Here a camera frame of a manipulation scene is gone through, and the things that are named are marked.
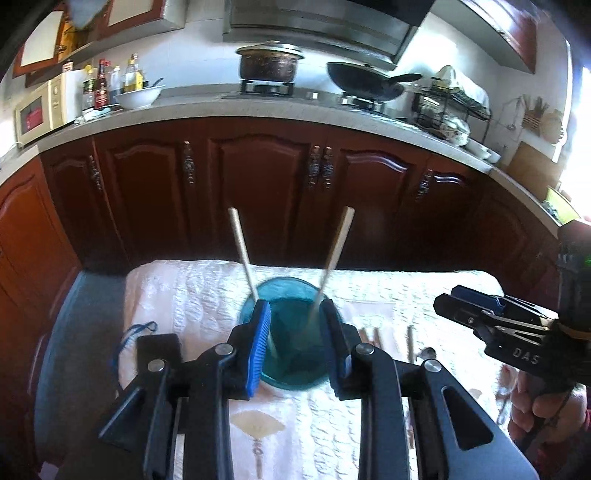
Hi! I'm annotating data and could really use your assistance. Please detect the wall cabinet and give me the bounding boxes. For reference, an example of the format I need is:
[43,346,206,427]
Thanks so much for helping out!
[431,0,537,74]
[1,1,188,85]

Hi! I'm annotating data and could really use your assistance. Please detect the hanging utensil basket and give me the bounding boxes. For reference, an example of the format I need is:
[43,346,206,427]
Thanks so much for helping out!
[522,94,549,136]

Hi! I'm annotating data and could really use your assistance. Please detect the white bowl on counter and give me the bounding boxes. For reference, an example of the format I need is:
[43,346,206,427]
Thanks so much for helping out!
[115,86,162,110]

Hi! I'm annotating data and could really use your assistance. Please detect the green basin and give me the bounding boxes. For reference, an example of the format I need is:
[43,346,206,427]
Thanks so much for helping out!
[542,186,582,224]

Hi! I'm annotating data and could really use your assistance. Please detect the dark metal spoon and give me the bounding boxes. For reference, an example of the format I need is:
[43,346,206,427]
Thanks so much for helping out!
[416,347,437,364]

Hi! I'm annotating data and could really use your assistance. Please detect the yellow oil bottle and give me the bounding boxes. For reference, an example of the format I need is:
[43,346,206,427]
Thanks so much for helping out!
[123,54,143,93]

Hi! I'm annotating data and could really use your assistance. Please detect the dark wooden chopstick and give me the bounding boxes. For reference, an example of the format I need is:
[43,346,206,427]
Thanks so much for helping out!
[407,325,416,364]
[360,327,382,348]

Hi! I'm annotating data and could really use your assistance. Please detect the gas stove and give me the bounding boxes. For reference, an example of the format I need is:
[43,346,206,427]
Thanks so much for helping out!
[221,80,400,118]

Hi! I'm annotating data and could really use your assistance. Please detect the dark wood base cabinets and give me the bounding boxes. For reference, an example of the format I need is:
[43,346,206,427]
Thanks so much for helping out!
[1,117,558,478]

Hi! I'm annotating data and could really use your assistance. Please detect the metal cooking pot with lid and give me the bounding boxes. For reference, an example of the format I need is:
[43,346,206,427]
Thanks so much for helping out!
[235,40,304,83]

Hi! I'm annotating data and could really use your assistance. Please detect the red sauce bottle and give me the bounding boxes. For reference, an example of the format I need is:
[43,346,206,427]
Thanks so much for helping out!
[94,58,108,110]

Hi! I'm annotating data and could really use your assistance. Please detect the black dish rack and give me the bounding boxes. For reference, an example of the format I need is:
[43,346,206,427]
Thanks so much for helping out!
[411,86,492,143]

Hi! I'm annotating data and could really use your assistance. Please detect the wooden cutting board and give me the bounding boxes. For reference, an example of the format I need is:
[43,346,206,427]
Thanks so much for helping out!
[505,142,563,202]

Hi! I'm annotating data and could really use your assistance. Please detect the person's right hand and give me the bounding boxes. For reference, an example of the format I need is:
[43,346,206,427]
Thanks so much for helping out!
[508,372,590,471]

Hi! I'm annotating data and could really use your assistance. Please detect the white bowl near rack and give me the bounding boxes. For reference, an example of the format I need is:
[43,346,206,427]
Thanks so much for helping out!
[465,139,501,164]

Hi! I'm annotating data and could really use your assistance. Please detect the cream microwave oven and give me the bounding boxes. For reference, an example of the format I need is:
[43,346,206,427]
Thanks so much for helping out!
[14,70,86,145]

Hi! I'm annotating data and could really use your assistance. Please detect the right upper wall cabinet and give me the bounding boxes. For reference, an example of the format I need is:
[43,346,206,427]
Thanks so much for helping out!
[431,0,537,74]

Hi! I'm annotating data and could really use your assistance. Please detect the white quilted table cloth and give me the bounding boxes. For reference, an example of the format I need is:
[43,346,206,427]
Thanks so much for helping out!
[124,260,503,479]

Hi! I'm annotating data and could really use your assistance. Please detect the floral ceramic tureen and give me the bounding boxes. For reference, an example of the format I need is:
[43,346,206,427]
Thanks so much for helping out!
[438,115,471,147]

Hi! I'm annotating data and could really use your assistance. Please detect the black wok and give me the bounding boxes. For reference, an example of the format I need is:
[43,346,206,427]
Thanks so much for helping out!
[327,62,423,102]

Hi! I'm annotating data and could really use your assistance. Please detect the range hood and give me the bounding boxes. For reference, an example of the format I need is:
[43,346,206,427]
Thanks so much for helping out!
[223,0,434,71]

